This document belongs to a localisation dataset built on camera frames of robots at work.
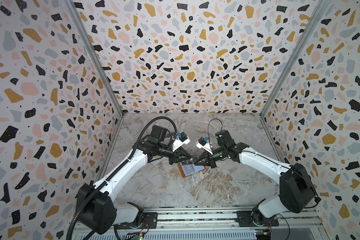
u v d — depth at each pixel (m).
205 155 0.71
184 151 0.71
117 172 0.45
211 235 0.78
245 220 0.74
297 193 0.44
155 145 0.61
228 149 0.67
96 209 0.39
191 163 0.74
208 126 1.18
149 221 0.73
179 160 0.68
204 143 0.69
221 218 0.76
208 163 0.71
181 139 0.64
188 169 0.90
